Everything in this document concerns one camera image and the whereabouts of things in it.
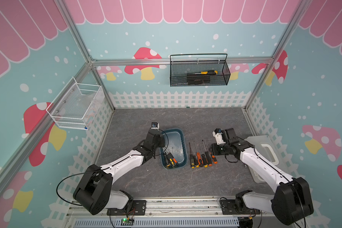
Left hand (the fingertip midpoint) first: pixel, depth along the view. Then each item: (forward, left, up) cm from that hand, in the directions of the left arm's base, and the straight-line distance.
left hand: (161, 137), depth 89 cm
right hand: (-6, -31, -1) cm, 31 cm away
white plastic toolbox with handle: (-4, -62, 0) cm, 62 cm away
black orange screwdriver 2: (-10, -33, -9) cm, 36 cm away
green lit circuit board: (-43, +16, -14) cm, 48 cm away
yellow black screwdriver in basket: (+35, -30, +24) cm, 52 cm away
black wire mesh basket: (+39, -11, +24) cm, 47 cm away
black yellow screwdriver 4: (-11, -4, -9) cm, 15 cm away
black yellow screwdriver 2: (-8, -27, -11) cm, 30 cm away
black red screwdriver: (-7, -24, -10) cm, 27 cm away
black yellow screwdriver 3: (-10, -6, -9) cm, 15 cm away
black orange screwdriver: (-10, -30, -9) cm, 33 cm away
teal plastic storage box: (-1, -9, -5) cm, 10 cm away
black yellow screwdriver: (-10, -20, -10) cm, 24 cm away
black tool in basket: (+30, -23, +23) cm, 44 cm away
